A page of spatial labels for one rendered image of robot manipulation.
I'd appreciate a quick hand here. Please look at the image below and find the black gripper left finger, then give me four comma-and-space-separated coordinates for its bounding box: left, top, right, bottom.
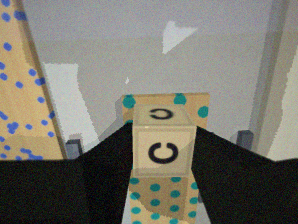
0, 123, 133, 224

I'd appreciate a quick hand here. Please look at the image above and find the beige labelled cube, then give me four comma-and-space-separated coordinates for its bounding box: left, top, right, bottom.
132, 104, 197, 178

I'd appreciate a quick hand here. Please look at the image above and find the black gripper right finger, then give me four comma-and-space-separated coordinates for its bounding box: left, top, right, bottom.
191, 125, 298, 224

